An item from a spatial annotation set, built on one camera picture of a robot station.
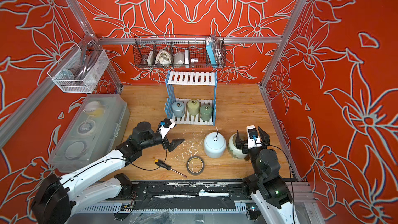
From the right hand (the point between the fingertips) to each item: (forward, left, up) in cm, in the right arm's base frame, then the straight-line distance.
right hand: (246, 128), depth 68 cm
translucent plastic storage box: (+3, +71, -4) cm, 71 cm away
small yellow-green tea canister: (+23, +25, -14) cm, 37 cm away
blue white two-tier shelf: (+38, +28, -22) cm, 52 cm away
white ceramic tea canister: (-2, +13, -14) cm, 19 cm away
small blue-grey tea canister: (+22, +35, -14) cm, 44 cm away
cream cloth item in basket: (+42, +44, +9) cm, 61 cm away
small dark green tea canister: (+19, +18, -15) cm, 30 cm away
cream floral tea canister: (-4, +2, -19) cm, 19 cm away
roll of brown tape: (-13, +25, -23) cm, 37 cm away
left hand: (+2, +31, -6) cm, 32 cm away
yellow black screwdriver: (-10, +40, -23) cm, 47 cm away
